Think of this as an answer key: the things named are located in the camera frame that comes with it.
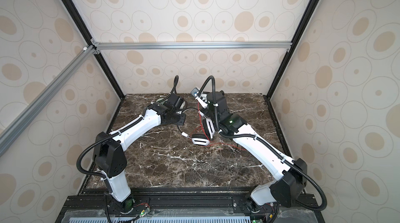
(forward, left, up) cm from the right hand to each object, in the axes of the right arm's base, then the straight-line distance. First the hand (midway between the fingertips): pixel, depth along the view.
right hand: (210, 94), depth 73 cm
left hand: (-1, +13, -17) cm, 21 cm away
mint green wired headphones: (+20, +33, -24) cm, 45 cm away
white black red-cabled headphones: (-10, +1, -17) cm, 20 cm away
